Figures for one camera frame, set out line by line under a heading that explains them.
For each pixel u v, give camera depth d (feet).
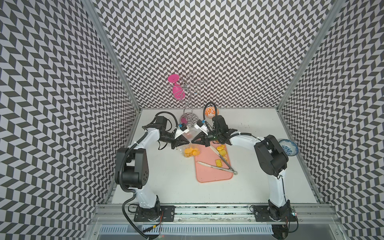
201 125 2.57
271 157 1.76
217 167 2.90
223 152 3.07
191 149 2.97
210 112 3.76
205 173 2.83
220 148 3.10
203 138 2.61
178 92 3.90
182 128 2.47
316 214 2.47
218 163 2.94
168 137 2.49
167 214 2.38
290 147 3.10
